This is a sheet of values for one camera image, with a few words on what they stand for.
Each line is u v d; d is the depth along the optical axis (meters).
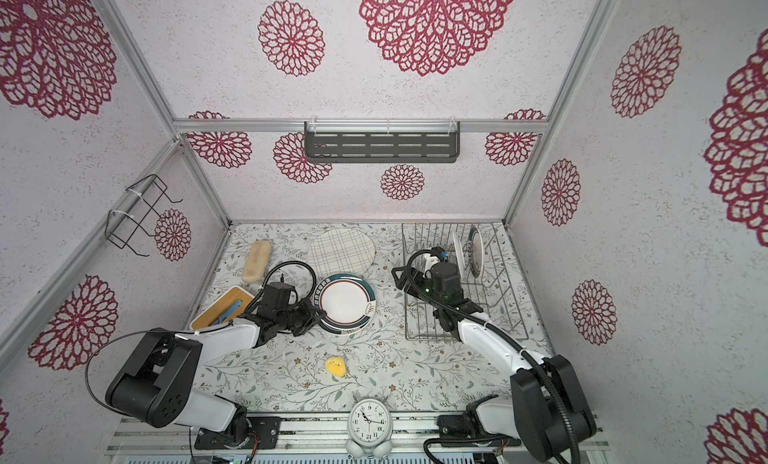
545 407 0.41
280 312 0.75
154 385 0.44
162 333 0.47
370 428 0.71
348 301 0.95
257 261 1.05
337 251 1.10
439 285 0.67
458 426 0.75
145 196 0.79
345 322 0.89
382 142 0.96
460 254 0.95
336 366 0.83
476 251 0.96
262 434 0.73
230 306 0.92
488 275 1.03
